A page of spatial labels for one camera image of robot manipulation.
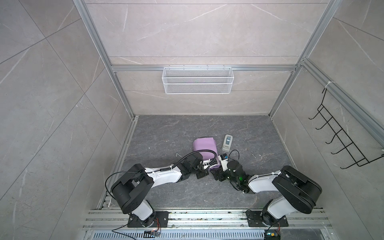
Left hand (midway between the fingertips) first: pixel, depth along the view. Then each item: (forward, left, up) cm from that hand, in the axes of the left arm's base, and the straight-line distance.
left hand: (209, 162), depth 86 cm
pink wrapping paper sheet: (+15, 0, -2) cm, 15 cm away
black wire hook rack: (-1, -59, +26) cm, 65 cm away
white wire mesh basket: (+51, +4, +23) cm, 56 cm away
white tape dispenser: (+16, -14, -4) cm, 22 cm away
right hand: (0, -4, -6) cm, 7 cm away
